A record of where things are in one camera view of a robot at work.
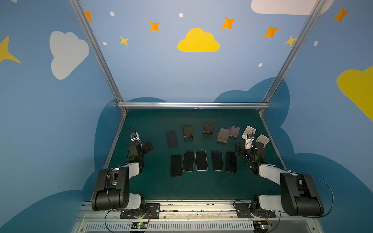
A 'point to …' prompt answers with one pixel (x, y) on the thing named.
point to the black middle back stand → (188, 133)
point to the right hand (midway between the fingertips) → (246, 142)
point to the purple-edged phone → (188, 160)
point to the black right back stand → (208, 128)
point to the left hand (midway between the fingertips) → (145, 139)
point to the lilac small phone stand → (234, 131)
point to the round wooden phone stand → (223, 135)
